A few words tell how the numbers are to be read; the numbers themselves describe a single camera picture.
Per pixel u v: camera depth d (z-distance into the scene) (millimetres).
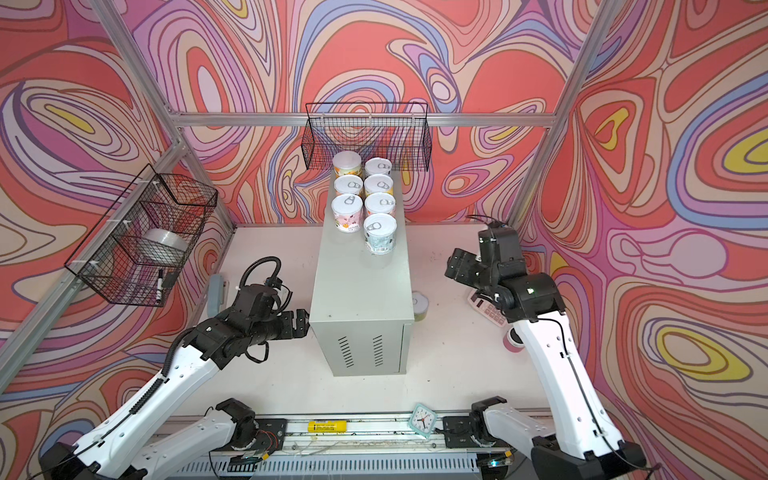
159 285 719
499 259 468
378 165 787
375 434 750
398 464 703
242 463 718
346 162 760
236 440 635
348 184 738
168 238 734
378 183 739
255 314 573
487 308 936
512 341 842
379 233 641
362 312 578
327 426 734
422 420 744
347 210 695
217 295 949
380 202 698
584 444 359
